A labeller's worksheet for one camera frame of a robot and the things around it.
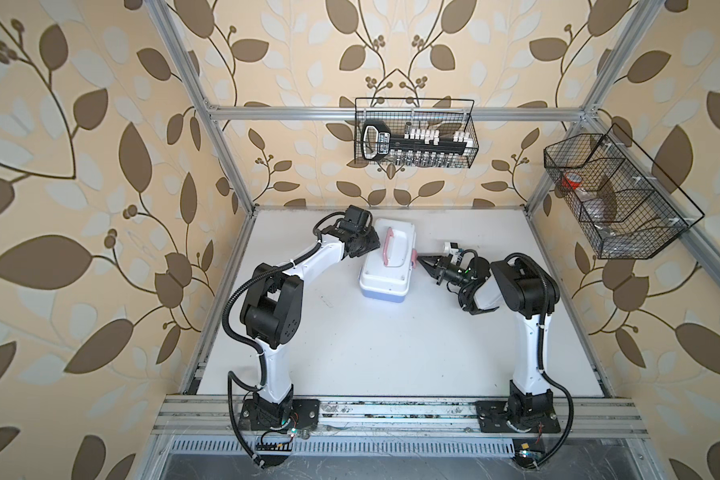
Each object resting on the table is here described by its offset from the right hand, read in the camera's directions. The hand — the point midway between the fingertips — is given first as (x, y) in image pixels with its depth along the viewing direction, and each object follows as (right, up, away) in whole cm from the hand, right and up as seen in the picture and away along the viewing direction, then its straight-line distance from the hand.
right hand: (418, 260), depth 94 cm
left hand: (-12, +7, -1) cm, 14 cm away
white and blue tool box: (-9, +1, -2) cm, 9 cm away
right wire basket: (+48, +14, -21) cm, 55 cm away
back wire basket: (+14, +31, -3) cm, 34 cm away
